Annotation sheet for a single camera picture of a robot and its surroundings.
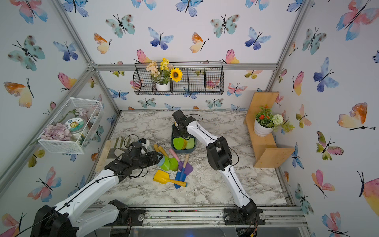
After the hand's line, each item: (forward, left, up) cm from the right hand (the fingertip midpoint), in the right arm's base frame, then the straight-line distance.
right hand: (176, 132), depth 99 cm
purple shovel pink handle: (-21, -9, -7) cm, 24 cm away
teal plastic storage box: (-11, -5, -5) cm, 13 cm away
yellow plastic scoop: (-28, +5, -7) cm, 29 cm away
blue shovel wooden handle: (-27, -6, -6) cm, 28 cm away
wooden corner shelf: (-18, -52, +9) cm, 56 cm away
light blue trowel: (-26, +4, +8) cm, 27 cm away
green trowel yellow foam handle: (-6, -1, -4) cm, 7 cm away
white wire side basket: (-6, +43, +24) cm, 49 cm away
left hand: (-21, +5, +6) cm, 22 cm away
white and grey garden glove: (-12, +42, -6) cm, 44 cm away
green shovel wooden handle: (-4, -9, -6) cm, 12 cm away
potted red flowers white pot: (0, -53, +13) cm, 55 cm away
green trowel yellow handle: (-20, +2, -6) cm, 21 cm away
